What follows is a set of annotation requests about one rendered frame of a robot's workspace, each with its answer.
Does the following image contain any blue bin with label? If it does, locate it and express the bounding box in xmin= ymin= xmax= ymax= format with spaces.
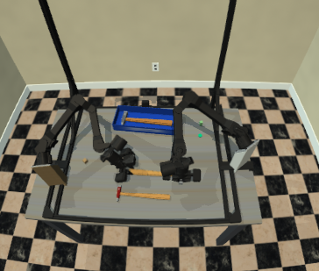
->
xmin=112 ymin=105 xmax=174 ymax=135

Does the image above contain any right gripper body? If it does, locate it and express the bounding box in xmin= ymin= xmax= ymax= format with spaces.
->
xmin=110 ymin=147 xmax=131 ymax=183

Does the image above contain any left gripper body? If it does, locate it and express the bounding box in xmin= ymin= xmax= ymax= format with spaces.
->
xmin=162 ymin=169 xmax=201 ymax=182

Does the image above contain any hammer with wooden handle and red head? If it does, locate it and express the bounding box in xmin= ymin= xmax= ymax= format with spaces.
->
xmin=117 ymin=185 xmax=170 ymax=201

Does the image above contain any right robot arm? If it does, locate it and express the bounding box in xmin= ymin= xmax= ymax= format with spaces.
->
xmin=35 ymin=94 xmax=136 ymax=168

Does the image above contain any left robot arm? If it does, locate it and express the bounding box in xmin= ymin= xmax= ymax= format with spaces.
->
xmin=160 ymin=90 xmax=254 ymax=177

